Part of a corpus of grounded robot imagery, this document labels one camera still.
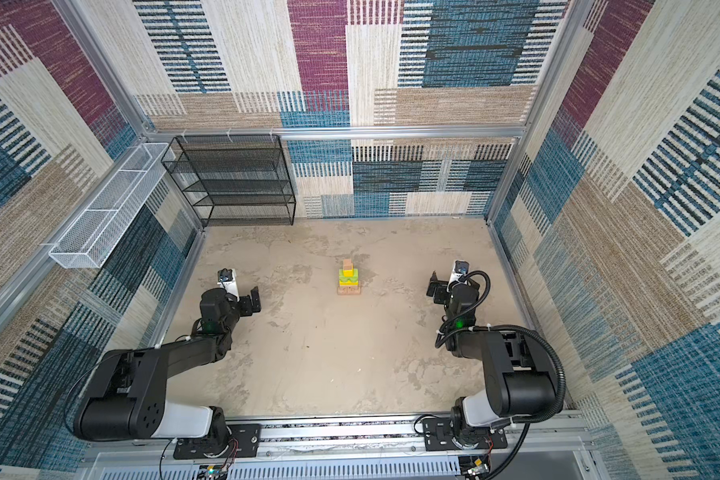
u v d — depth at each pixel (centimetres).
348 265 93
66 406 69
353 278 95
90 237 71
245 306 84
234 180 110
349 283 97
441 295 83
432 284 85
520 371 45
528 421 48
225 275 78
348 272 92
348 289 99
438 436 73
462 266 78
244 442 73
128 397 44
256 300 86
